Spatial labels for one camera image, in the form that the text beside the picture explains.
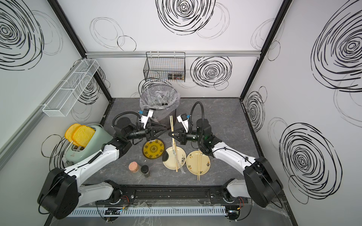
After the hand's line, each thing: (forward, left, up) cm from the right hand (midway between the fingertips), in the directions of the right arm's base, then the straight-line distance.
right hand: (169, 136), depth 72 cm
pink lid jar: (-12, +19, -12) cm, 26 cm away
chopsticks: (+5, -1, +6) cm, 7 cm away
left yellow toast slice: (+1, +54, 0) cm, 54 cm away
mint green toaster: (-8, +50, -7) cm, 51 cm away
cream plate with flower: (-4, +2, -22) cm, 23 cm away
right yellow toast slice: (+1, +48, -2) cm, 48 cm away
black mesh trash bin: (+15, +6, -4) cm, 16 cm away
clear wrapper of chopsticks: (-11, -7, -20) cm, 24 cm away
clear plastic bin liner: (+30, +8, -3) cm, 32 cm away
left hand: (0, +2, +5) cm, 5 cm away
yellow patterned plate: (+3, +13, -23) cm, 26 cm away
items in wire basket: (+38, -2, +9) cm, 39 cm away
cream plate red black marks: (-6, -12, -23) cm, 26 cm away
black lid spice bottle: (-13, +13, -13) cm, 23 cm away
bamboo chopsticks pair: (-13, -16, -21) cm, 29 cm away
